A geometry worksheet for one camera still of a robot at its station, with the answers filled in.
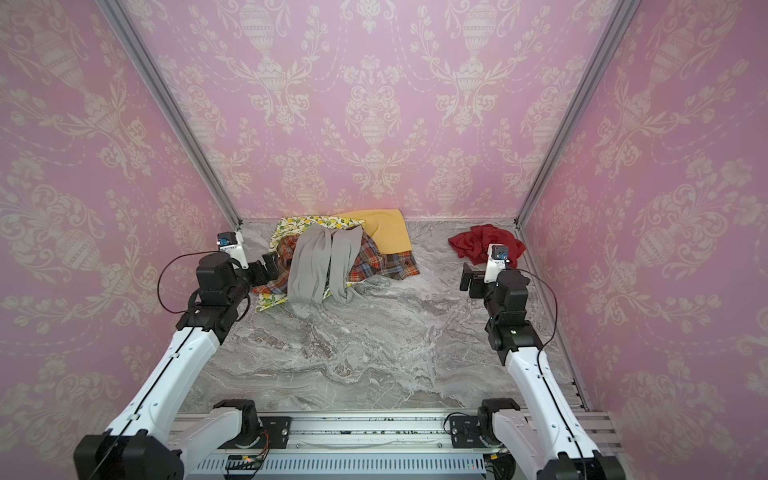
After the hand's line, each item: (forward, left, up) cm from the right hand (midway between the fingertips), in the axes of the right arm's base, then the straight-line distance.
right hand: (485, 263), depth 79 cm
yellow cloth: (+35, +26, -21) cm, 48 cm away
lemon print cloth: (+38, +65, -21) cm, 79 cm away
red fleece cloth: (+22, -5, -18) cm, 30 cm away
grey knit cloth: (+14, +47, -12) cm, 51 cm away
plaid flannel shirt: (+14, +31, -16) cm, 38 cm away
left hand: (+4, +59, +2) cm, 59 cm away
